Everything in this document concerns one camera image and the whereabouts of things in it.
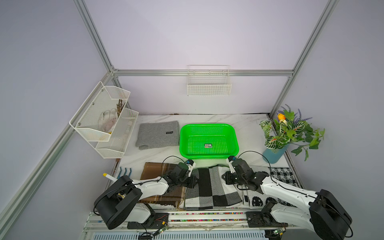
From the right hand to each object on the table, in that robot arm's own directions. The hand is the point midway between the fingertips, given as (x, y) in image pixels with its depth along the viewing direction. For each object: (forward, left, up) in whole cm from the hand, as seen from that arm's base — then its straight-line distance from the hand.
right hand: (223, 178), depth 85 cm
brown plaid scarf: (-10, +27, +1) cm, 29 cm away
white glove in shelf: (+22, +62, +29) cm, 72 cm away
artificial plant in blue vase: (+11, -28, +32) cm, 44 cm away
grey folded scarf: (+32, +46, +2) cm, 56 cm away
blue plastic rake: (+3, +63, -1) cm, 63 cm away
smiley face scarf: (-12, -15, +2) cm, 19 cm away
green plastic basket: (+28, +7, -1) cm, 29 cm away
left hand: (-1, +15, -2) cm, 15 cm away
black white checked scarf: (-6, +8, -1) cm, 10 cm away
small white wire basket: (+55, +6, +31) cm, 63 cm away
